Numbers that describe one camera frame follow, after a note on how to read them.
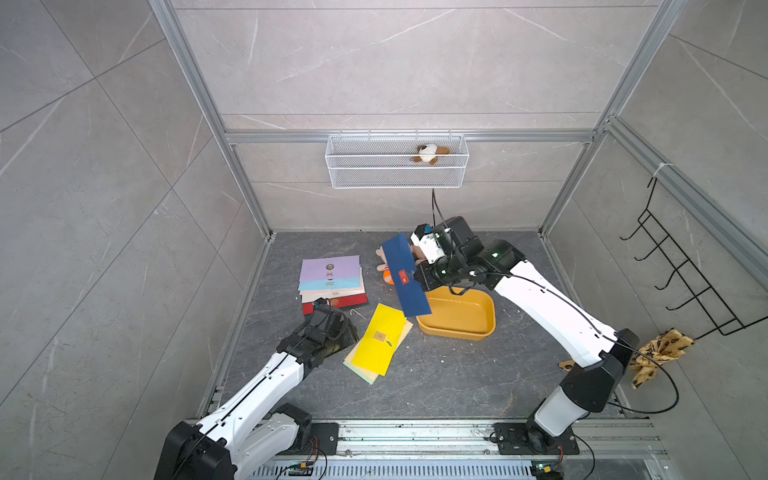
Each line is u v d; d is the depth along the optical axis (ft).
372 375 2.74
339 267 3.55
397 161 3.29
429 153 2.85
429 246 2.12
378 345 2.96
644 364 2.26
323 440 2.41
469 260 1.76
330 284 3.40
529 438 2.14
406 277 2.51
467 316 2.93
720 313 1.95
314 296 3.33
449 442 2.44
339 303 3.22
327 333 2.06
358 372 2.76
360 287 3.38
